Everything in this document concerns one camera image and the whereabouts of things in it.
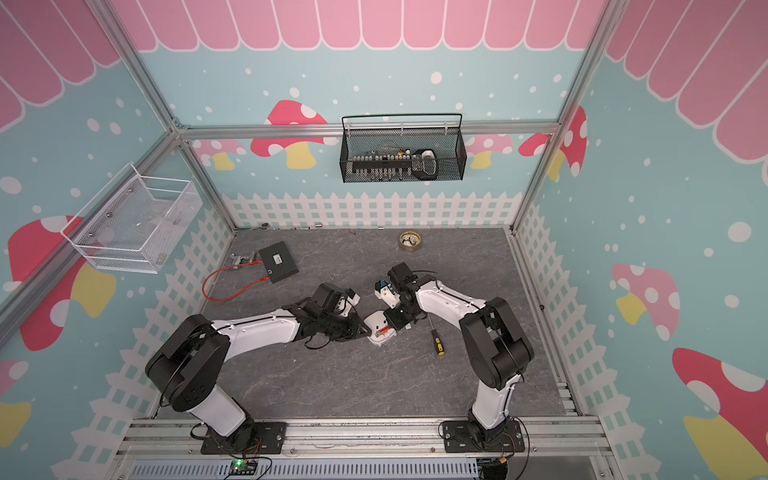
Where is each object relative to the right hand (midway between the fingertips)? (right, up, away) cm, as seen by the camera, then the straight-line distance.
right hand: (394, 320), depth 92 cm
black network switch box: (-42, +18, +16) cm, 49 cm away
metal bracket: (-58, +18, +17) cm, 63 cm away
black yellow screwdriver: (+13, -6, -3) cm, 15 cm away
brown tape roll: (+6, +26, +24) cm, 36 cm away
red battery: (-3, -2, -2) cm, 4 cm away
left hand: (-8, -4, -5) cm, 10 cm away
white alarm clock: (-5, -2, -2) cm, 5 cm away
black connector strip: (-4, +47, -2) cm, 47 cm away
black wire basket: (+13, +52, +1) cm, 53 cm away
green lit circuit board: (-38, -32, -19) cm, 53 cm away
